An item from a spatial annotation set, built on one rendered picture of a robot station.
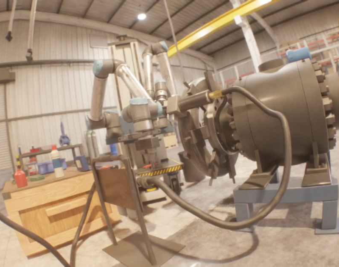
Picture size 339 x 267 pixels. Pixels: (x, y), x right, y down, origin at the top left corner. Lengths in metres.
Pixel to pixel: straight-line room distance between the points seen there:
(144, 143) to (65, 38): 10.48
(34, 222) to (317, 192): 1.57
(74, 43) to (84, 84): 2.39
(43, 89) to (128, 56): 7.76
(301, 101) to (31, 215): 1.65
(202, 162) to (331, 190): 0.78
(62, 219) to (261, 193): 1.22
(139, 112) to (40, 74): 9.23
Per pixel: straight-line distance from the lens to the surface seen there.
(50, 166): 2.06
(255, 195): 1.05
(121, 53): 2.34
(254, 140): 1.11
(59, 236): 1.42
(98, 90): 1.59
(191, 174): 2.31
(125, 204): 0.97
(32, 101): 9.57
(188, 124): 1.18
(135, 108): 0.93
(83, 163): 1.43
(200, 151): 1.21
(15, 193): 1.32
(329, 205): 1.02
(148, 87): 1.69
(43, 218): 1.38
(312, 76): 1.07
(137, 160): 2.11
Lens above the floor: 0.61
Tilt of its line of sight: level
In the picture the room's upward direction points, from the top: 12 degrees counter-clockwise
